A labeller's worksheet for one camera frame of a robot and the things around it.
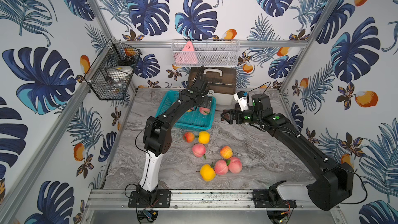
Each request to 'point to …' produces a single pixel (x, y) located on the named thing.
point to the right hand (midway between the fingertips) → (227, 112)
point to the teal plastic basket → (192, 120)
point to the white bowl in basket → (119, 73)
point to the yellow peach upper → (203, 137)
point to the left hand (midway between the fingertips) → (202, 98)
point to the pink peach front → (221, 167)
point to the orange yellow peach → (226, 152)
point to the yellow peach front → (208, 173)
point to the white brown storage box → (222, 81)
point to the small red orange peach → (189, 137)
